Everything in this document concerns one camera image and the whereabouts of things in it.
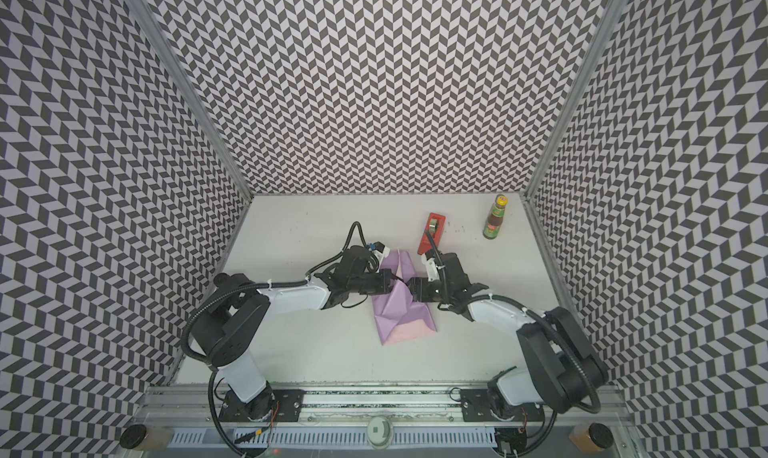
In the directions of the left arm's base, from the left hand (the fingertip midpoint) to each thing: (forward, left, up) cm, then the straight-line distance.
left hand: (405, 284), depth 86 cm
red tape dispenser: (+21, -10, -4) cm, 24 cm away
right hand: (-2, -2, -4) cm, 5 cm away
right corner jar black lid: (-36, -41, 0) cm, 54 cm away
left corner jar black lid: (-35, +56, +4) cm, 67 cm away
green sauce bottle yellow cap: (+21, -30, +3) cm, 36 cm away
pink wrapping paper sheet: (-9, +2, -1) cm, 9 cm away
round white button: (-35, +6, +3) cm, 36 cm away
